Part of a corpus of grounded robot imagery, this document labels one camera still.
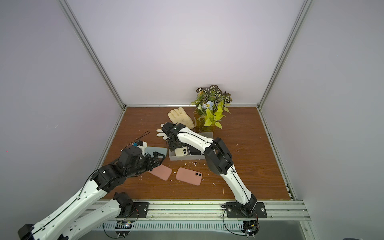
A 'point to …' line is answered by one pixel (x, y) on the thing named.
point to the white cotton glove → (160, 132)
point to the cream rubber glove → (179, 116)
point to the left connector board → (123, 228)
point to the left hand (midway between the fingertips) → (162, 159)
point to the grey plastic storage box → (173, 157)
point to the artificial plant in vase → (211, 103)
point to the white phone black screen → (193, 151)
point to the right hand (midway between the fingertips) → (178, 142)
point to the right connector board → (250, 227)
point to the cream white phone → (181, 151)
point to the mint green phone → (161, 150)
